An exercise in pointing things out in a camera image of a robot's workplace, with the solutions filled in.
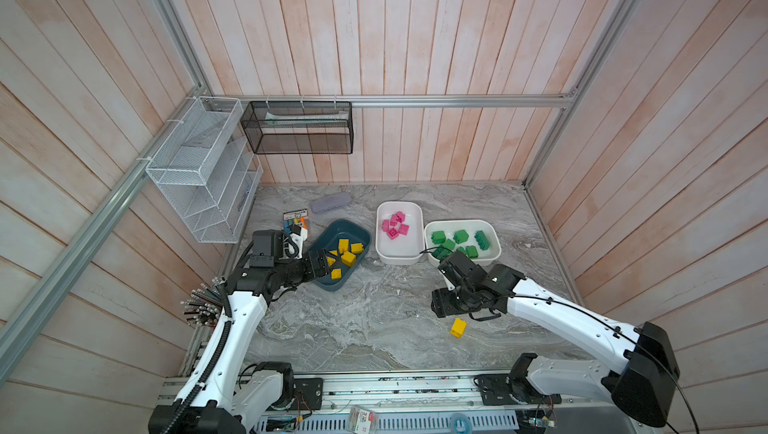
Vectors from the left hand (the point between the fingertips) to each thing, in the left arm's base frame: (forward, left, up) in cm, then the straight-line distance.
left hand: (327, 270), depth 77 cm
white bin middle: (+24, -21, -16) cm, 36 cm away
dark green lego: (+19, -49, -14) cm, 55 cm away
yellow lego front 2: (+8, 0, -17) cm, 19 cm away
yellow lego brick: (+16, -6, -15) cm, 23 cm away
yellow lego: (+12, -4, -14) cm, 19 cm away
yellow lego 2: (-10, -36, -15) cm, 40 cm away
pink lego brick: (+23, -18, -16) cm, 34 cm away
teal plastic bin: (+21, +4, -16) cm, 27 cm away
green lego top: (+21, -42, -14) cm, 49 cm away
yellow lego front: (+17, -2, -14) cm, 22 cm away
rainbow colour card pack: (+30, +17, -15) cm, 38 cm away
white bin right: (+24, -46, -13) cm, 53 cm away
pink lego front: (+30, -21, -15) cm, 40 cm away
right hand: (-6, -31, -8) cm, 32 cm away
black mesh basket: (+52, +15, +8) cm, 55 cm away
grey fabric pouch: (+37, +6, -15) cm, 40 cm away
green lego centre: (+21, -34, -15) cm, 43 cm away
